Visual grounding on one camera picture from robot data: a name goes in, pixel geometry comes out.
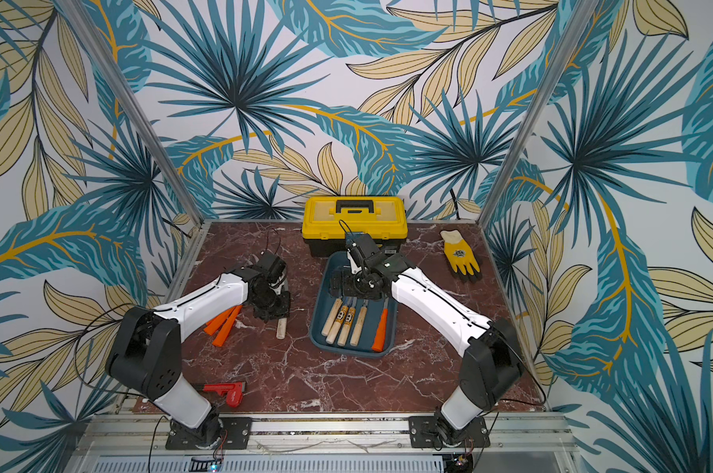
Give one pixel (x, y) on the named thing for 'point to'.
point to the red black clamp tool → (233, 391)
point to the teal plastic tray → (326, 305)
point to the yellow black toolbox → (326, 221)
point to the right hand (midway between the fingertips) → (343, 289)
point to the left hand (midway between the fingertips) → (286, 318)
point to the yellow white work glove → (460, 256)
